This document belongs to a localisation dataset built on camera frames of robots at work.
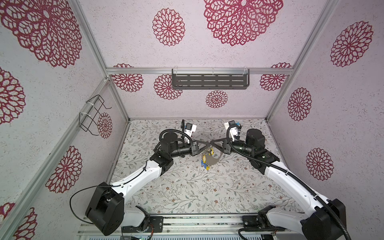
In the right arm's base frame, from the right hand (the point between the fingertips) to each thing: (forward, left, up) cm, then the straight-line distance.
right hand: (211, 141), depth 68 cm
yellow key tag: (-2, -1, -5) cm, 6 cm away
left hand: (-1, +1, -2) cm, 3 cm away
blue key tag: (-5, +3, -13) cm, 14 cm away
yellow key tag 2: (-5, +1, -17) cm, 18 cm away
